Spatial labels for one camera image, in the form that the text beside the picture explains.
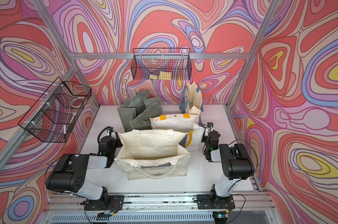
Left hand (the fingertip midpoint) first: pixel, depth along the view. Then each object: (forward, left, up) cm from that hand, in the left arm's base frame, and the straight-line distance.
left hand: (116, 135), depth 94 cm
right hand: (+3, -61, -1) cm, 61 cm away
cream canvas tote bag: (-14, -26, -1) cm, 29 cm away
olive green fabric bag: (+3, -17, +20) cm, 26 cm away
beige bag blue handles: (+30, -53, +5) cm, 62 cm away
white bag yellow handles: (+4, -47, +8) cm, 48 cm away
